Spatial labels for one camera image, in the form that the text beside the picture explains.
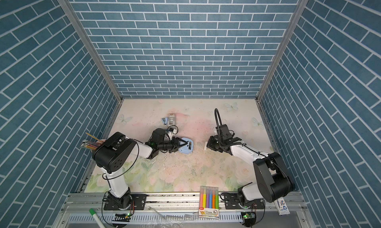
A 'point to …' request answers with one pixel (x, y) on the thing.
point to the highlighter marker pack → (209, 202)
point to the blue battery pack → (164, 120)
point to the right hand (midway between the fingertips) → (207, 144)
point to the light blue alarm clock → (185, 149)
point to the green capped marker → (93, 213)
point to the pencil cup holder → (99, 144)
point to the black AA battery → (190, 144)
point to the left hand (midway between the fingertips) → (188, 146)
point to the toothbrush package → (281, 206)
